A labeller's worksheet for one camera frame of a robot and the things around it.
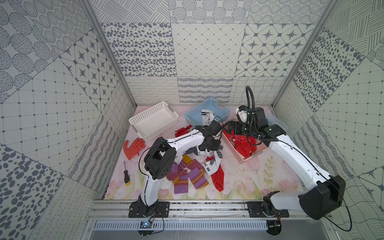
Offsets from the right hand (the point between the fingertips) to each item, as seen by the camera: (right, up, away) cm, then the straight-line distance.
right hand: (229, 129), depth 79 cm
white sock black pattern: (-9, -23, +6) cm, 25 cm away
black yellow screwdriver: (-57, -29, +3) cm, 64 cm away
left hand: (-3, -13, +8) cm, 16 cm away
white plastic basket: (-50, +4, +31) cm, 59 cm away
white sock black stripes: (-10, +7, +28) cm, 31 cm away
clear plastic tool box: (+40, +4, +33) cm, 52 cm away
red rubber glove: (-57, -12, +18) cm, 61 cm away
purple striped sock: (-27, -25, +4) cm, 38 cm away
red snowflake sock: (+12, -11, +11) cm, 20 cm away
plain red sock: (-6, -28, +4) cm, 29 cm away
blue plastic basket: (-20, +7, +32) cm, 39 cm away
